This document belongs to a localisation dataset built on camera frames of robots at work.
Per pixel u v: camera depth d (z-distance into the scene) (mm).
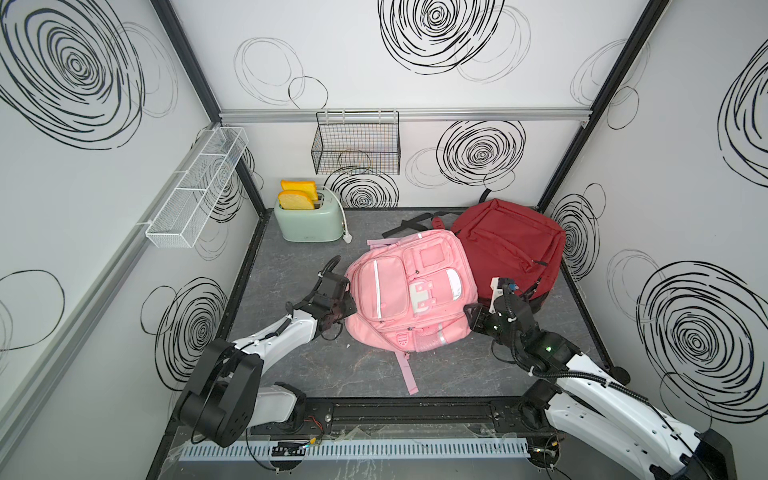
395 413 755
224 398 412
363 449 967
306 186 984
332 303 680
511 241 965
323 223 1029
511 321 569
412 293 889
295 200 957
